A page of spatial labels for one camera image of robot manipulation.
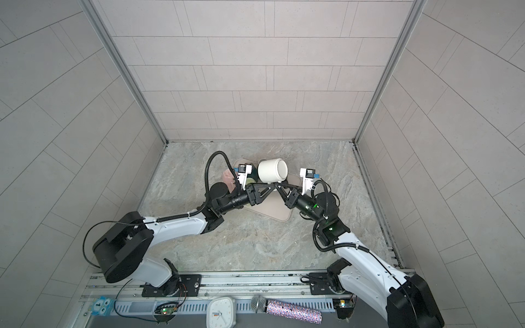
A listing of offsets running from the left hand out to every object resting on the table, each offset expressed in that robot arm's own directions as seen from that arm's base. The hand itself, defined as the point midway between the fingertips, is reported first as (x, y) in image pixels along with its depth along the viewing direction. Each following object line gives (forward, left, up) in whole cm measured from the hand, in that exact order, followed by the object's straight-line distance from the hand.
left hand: (277, 189), depth 70 cm
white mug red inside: (+4, +1, +6) cm, 7 cm away
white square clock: (-34, +18, -19) cm, 42 cm away
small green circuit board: (-33, +35, -19) cm, 52 cm away
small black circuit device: (-32, -23, -23) cm, 45 cm away
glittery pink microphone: (-31, +5, -18) cm, 36 cm away
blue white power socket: (-32, +56, -20) cm, 68 cm away
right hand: (0, +1, +1) cm, 1 cm away
